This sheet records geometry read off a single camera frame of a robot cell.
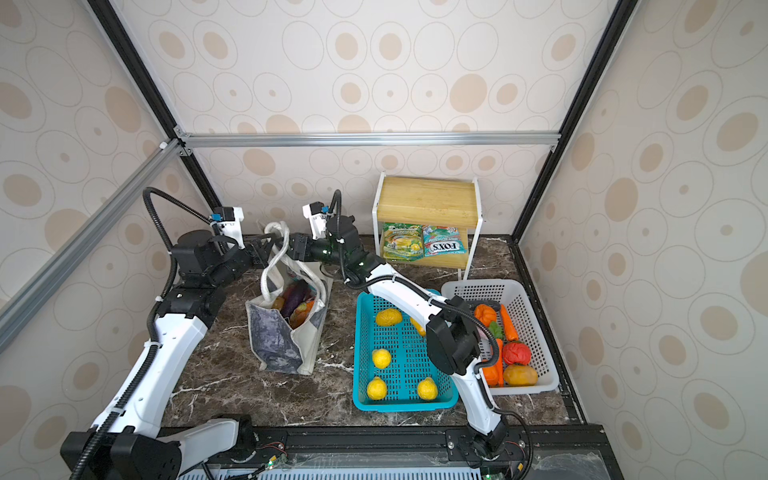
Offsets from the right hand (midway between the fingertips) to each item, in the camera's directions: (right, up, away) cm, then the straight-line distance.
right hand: (280, 245), depth 73 cm
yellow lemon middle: (+25, -31, +10) cm, 41 cm away
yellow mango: (+27, -21, +19) cm, 39 cm away
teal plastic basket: (+28, -34, +13) cm, 46 cm away
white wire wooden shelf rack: (+39, +13, +12) cm, 43 cm away
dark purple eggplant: (-2, -14, +16) cm, 21 cm away
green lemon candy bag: (+31, +2, +19) cm, 36 cm away
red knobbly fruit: (+62, -29, +9) cm, 69 cm away
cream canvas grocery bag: (-2, -25, +2) cm, 25 cm away
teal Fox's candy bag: (+43, +3, +21) cm, 48 cm away
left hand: (+1, +3, -4) cm, 5 cm away
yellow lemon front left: (+24, -38, +6) cm, 45 cm away
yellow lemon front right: (+37, -37, +5) cm, 53 cm away
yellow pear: (+36, -25, +21) cm, 48 cm away
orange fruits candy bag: (+1, -19, +11) cm, 22 cm away
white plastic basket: (+65, -14, +23) cm, 71 cm away
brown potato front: (+62, -34, +6) cm, 71 cm away
